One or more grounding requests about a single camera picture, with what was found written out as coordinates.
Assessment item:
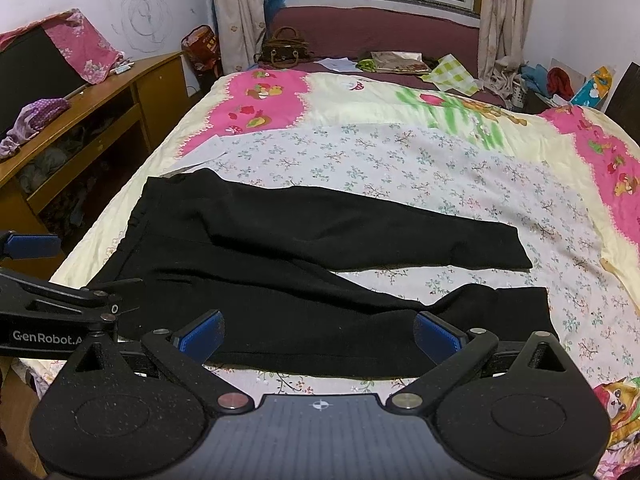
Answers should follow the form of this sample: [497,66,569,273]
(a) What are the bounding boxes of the floral patchwork bed quilt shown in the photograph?
[53,70,639,479]

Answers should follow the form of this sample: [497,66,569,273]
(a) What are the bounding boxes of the right beige curtain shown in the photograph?
[477,0,533,100]

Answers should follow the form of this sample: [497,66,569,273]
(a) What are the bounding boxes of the purple knitted garment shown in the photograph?
[0,98,70,160]

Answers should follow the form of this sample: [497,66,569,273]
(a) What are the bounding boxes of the left beige curtain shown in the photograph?
[214,0,267,74]

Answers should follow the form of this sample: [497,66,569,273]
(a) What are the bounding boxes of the beige folded fabric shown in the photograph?
[371,51,431,75]

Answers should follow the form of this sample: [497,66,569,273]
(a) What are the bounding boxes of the green checkered cloth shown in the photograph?
[420,54,480,96]

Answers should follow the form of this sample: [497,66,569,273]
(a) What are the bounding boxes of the black pants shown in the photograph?
[96,170,532,378]

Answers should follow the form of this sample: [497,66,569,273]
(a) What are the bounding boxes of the beige curtain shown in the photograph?
[477,0,533,100]
[214,0,267,74]

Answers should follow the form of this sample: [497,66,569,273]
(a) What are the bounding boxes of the wooden tv cabinet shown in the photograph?
[1,53,191,278]

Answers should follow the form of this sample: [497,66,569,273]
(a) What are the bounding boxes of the brown handbag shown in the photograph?
[255,26,312,70]

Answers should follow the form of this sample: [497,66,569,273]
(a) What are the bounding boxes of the red cloth item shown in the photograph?
[547,66,574,101]

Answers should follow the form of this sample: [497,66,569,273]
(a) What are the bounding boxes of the blue cloth pile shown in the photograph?
[520,64,549,96]

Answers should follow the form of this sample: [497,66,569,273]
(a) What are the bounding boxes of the maroon headboard cushion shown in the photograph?
[270,0,480,75]

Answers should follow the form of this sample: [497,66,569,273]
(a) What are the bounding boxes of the red patterned bag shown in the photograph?
[181,25,222,77]

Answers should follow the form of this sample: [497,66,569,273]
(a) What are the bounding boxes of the black television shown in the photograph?
[0,26,86,138]

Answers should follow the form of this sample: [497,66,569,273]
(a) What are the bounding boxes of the dark wooden footboard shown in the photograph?
[605,62,640,136]

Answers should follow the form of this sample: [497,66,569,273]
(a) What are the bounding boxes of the colourful cartoon box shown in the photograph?
[570,66,615,108]

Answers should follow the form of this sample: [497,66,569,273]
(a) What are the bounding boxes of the pink floral cloth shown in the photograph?
[1,9,125,84]

